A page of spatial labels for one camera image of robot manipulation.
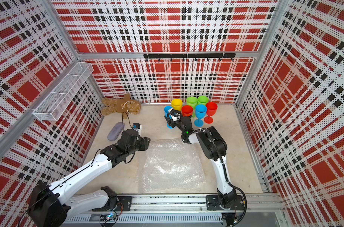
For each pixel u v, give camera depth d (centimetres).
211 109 98
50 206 38
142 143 71
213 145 57
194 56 90
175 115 82
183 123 79
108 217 70
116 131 101
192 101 105
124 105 111
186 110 97
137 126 72
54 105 70
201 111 96
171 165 83
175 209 73
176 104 103
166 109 93
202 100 107
